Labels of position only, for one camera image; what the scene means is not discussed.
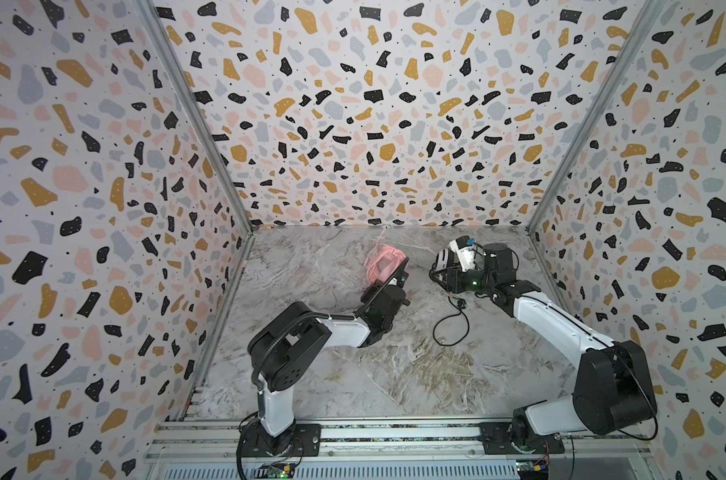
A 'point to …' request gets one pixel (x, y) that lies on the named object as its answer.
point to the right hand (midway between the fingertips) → (433, 268)
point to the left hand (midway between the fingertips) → (380, 277)
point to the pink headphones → (381, 262)
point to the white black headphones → (444, 261)
